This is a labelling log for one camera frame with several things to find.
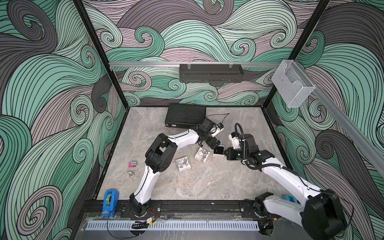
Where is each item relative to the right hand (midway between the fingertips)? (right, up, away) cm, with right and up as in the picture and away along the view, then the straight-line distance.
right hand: (222, 153), depth 83 cm
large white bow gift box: (-11, -3, +7) cm, 13 cm away
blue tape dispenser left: (-58, -22, -11) cm, 63 cm away
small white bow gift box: (-23, -7, +3) cm, 24 cm away
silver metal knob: (-52, -13, +1) cm, 54 cm away
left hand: (-2, +8, +12) cm, 15 cm away
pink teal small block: (-52, -7, +2) cm, 53 cm away
